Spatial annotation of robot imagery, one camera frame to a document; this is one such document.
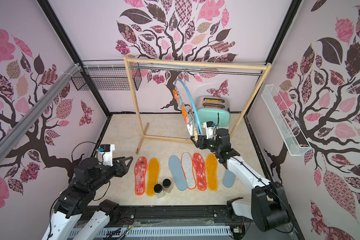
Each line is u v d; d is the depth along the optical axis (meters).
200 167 0.90
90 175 0.48
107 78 0.67
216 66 0.57
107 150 0.58
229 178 0.86
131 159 0.67
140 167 0.90
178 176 0.88
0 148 0.51
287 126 0.77
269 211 0.41
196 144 0.75
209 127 0.73
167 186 0.74
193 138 0.79
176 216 0.76
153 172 0.88
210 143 0.72
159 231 0.70
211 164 0.92
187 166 0.90
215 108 1.00
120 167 0.58
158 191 0.73
